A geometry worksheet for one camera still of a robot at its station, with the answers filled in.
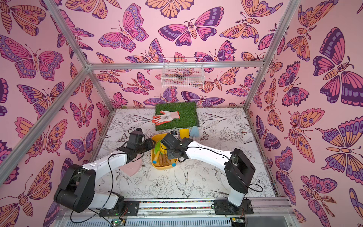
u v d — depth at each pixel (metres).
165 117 1.10
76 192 0.43
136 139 0.70
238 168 0.47
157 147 0.94
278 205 0.76
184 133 1.02
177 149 0.59
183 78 1.06
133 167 0.87
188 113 1.13
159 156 0.89
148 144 0.81
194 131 1.05
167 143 0.64
